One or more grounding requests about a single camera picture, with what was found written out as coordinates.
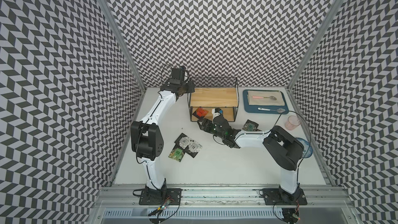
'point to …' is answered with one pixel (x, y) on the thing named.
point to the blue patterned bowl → (308, 150)
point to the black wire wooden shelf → (205, 94)
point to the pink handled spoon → (258, 97)
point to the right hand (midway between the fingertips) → (200, 123)
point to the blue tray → (252, 109)
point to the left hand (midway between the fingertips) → (191, 86)
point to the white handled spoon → (280, 110)
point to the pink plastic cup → (293, 122)
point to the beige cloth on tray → (265, 101)
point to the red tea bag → (200, 113)
